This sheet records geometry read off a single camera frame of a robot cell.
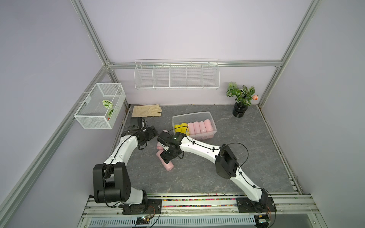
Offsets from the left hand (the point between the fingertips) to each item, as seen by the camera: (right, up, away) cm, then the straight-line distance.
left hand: (153, 135), depth 88 cm
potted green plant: (+60, +25, +6) cm, 65 cm away
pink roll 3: (+32, +2, +11) cm, 34 cm away
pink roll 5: (+10, -18, -4) cm, 21 cm away
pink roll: (+24, +3, +14) cm, 28 cm away
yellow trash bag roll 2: (+19, +3, +13) cm, 24 cm away
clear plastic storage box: (+26, +11, +24) cm, 37 cm away
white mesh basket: (-29, +16, -7) cm, 34 cm away
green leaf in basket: (-24, +19, -9) cm, 32 cm away
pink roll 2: (+28, +3, +13) cm, 31 cm away
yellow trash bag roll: (+14, +5, +14) cm, 21 cm away
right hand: (+9, -13, -1) cm, 16 cm away
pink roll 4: (+37, +3, +13) cm, 40 cm away
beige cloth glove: (-13, +17, +29) cm, 36 cm away
